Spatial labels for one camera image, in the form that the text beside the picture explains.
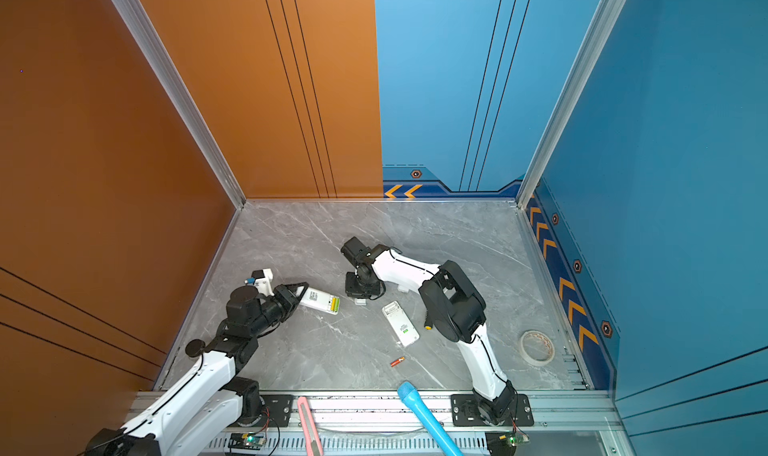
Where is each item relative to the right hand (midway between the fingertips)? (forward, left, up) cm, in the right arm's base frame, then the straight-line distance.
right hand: (349, 296), depth 92 cm
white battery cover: (-2, -3, 0) cm, 4 cm away
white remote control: (-5, +6, +8) cm, 12 cm away
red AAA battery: (-19, -15, -2) cm, 24 cm away
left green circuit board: (-36, +22, -3) cm, 42 cm away
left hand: (-2, +9, +12) cm, 15 cm away
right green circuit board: (-36, -43, -3) cm, 56 cm away
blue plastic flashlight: (-27, -17, +1) cm, 32 cm away
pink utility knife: (-38, +5, -1) cm, 38 cm away
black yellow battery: (-9, -24, -1) cm, 25 cm away
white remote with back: (-8, -16, -2) cm, 18 cm away
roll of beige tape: (-15, -54, -3) cm, 56 cm away
